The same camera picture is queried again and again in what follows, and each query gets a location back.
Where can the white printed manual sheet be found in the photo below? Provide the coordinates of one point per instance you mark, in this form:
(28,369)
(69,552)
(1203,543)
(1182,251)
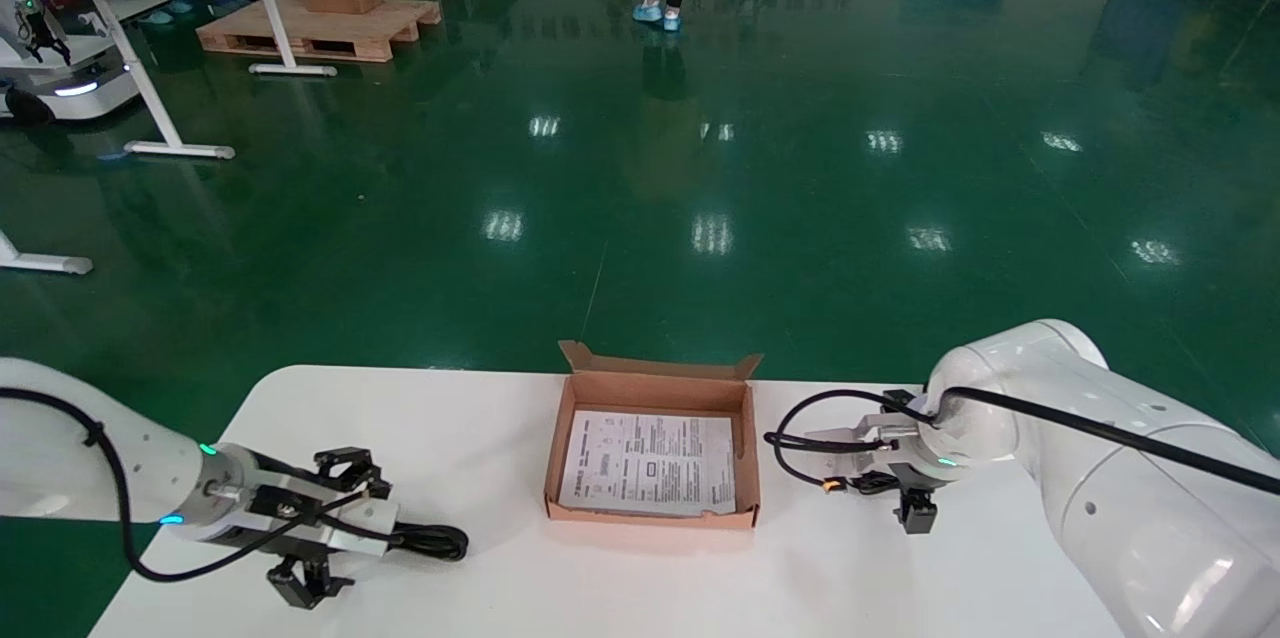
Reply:
(650,463)

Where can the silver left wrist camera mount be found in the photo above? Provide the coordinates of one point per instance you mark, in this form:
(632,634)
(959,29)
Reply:
(370,516)

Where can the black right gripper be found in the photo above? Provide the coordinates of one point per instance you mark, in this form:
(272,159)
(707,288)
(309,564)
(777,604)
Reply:
(915,513)

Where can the wooden pallet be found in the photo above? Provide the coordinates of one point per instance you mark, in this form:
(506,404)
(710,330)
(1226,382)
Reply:
(330,43)

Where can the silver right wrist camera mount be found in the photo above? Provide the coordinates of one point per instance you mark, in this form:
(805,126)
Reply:
(850,436)

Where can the white robot on stand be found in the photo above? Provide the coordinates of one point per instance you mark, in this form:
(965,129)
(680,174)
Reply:
(70,108)

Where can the open brown cardboard storage box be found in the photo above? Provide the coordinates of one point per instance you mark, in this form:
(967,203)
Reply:
(650,518)

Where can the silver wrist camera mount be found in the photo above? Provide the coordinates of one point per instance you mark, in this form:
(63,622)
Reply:
(850,436)
(370,516)

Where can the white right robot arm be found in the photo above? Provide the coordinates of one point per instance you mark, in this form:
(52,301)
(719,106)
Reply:
(1100,498)

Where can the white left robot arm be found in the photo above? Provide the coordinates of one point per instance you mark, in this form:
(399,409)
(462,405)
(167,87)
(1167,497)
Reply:
(80,463)

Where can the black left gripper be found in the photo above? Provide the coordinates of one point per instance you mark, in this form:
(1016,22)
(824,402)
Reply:
(280,468)

